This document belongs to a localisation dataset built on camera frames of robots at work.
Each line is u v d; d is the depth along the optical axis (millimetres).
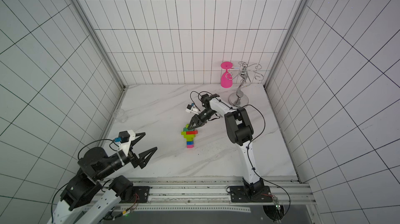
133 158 533
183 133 876
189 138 869
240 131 589
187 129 871
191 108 876
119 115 1006
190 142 861
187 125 876
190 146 870
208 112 833
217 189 764
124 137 507
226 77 998
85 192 446
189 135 867
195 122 837
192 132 861
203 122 838
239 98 1086
